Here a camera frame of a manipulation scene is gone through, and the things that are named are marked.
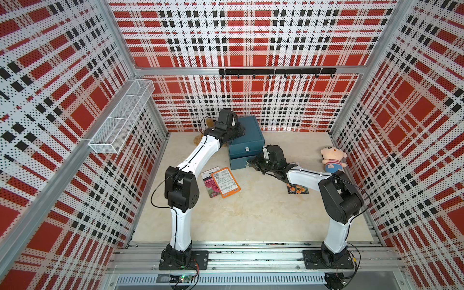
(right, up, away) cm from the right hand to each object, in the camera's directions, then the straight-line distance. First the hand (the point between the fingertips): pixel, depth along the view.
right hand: (248, 159), depth 91 cm
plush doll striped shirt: (+49, 0, +10) cm, 50 cm away
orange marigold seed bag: (+26, -16, +2) cm, 31 cm away
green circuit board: (-26, -46, -22) cm, 57 cm away
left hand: (-1, +15, 0) cm, 15 cm away
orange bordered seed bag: (-12, -13, +7) cm, 19 cm away
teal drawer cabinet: (0, +7, -1) cm, 7 cm away
